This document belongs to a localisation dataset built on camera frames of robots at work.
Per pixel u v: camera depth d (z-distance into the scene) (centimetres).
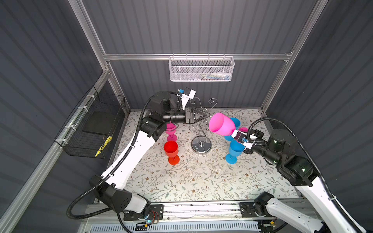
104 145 69
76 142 66
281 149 43
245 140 49
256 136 53
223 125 52
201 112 56
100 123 77
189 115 53
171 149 79
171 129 91
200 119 57
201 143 97
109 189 39
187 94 56
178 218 72
